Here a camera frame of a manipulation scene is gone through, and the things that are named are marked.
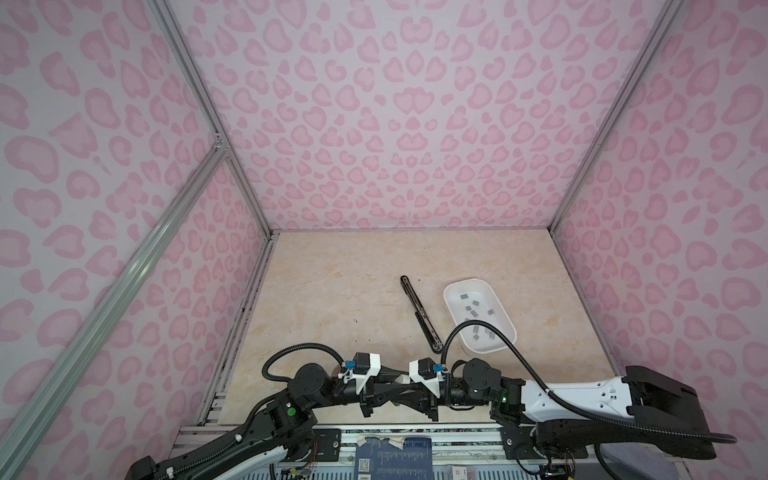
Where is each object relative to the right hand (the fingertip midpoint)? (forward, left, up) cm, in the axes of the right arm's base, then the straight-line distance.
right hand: (395, 392), depth 64 cm
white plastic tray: (+35, -26, -19) cm, 47 cm away
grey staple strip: (+29, -24, -18) cm, 42 cm away
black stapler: (+28, -7, -17) cm, 33 cm away
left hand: (+1, -3, +5) cm, 6 cm away
